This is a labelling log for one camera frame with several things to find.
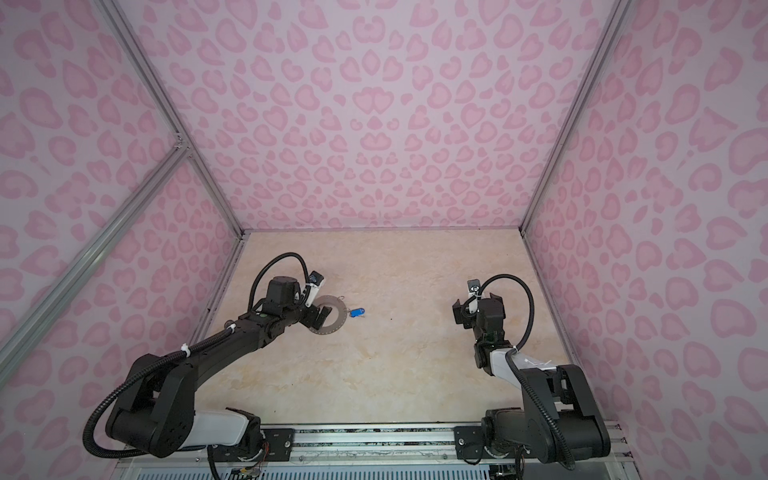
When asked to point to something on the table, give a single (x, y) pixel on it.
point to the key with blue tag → (357, 312)
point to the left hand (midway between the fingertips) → (317, 295)
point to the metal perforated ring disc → (329, 301)
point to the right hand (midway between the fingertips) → (477, 294)
